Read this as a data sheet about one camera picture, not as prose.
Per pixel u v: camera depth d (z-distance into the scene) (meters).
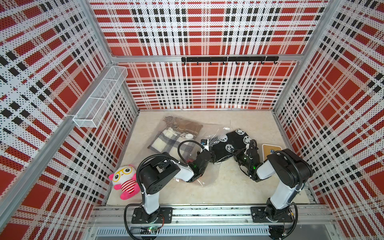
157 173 0.49
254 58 0.91
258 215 0.73
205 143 0.78
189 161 0.76
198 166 0.70
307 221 0.72
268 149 0.94
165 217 0.73
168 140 0.96
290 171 0.48
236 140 0.97
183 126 1.04
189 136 0.98
